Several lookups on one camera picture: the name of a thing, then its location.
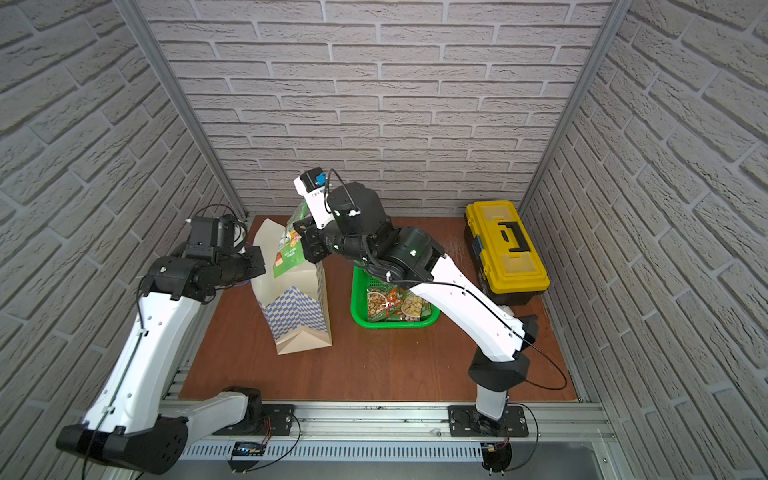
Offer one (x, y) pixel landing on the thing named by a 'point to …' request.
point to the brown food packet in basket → (395, 303)
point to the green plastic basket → (363, 280)
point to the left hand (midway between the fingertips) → (254, 254)
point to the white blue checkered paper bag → (296, 303)
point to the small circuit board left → (252, 449)
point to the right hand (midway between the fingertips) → (302, 223)
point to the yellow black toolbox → (507, 261)
